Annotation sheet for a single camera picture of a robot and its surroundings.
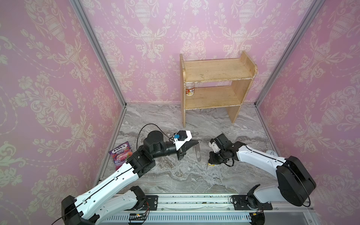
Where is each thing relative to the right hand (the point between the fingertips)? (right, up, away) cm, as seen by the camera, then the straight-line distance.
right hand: (209, 161), depth 85 cm
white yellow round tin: (+39, +5, +1) cm, 39 cm away
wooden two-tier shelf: (+10, +53, +24) cm, 59 cm away
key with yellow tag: (+1, -3, +2) cm, 4 cm away
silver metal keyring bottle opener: (-10, +14, -26) cm, 31 cm away
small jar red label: (-11, +46, +7) cm, 47 cm away
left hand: (-10, +16, -25) cm, 31 cm away
